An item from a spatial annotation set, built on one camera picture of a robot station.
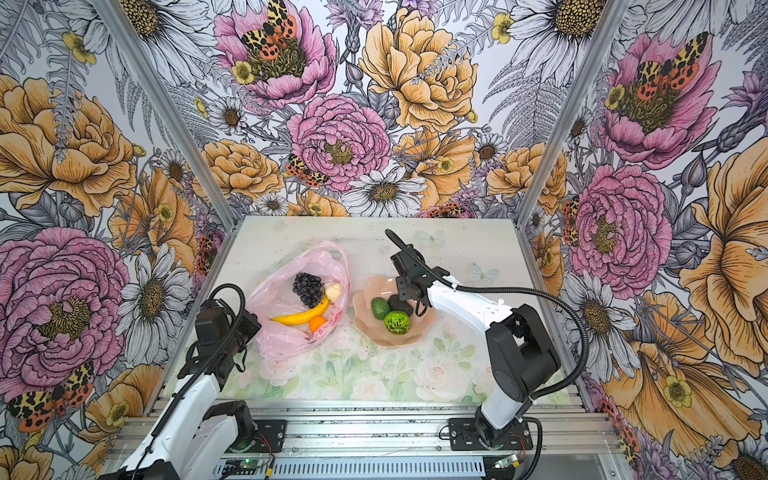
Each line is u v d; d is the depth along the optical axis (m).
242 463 0.71
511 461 0.71
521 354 0.45
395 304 0.93
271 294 0.87
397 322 0.86
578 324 0.45
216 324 0.65
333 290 0.96
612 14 0.72
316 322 0.90
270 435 0.73
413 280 0.67
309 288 0.97
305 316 0.93
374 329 0.91
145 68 0.80
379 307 0.92
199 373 0.56
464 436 0.74
